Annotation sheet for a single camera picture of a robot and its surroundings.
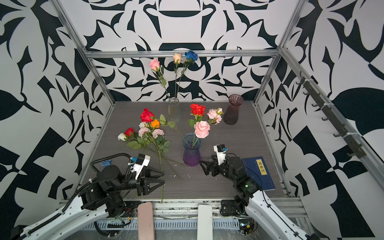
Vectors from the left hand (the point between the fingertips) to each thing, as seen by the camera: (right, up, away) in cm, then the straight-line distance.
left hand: (164, 176), depth 60 cm
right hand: (+18, +2, +18) cm, 26 cm away
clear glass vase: (-1, +30, +39) cm, 49 cm away
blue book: (+48, -6, +27) cm, 55 cm away
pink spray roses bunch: (+15, +19, +5) cm, 25 cm away
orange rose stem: (-14, +19, +42) cm, 48 cm away
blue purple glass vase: (+11, +10, +18) cm, 23 cm away
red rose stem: (+13, +26, +11) cm, 32 cm away
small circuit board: (+36, -27, +11) cm, 47 cm away
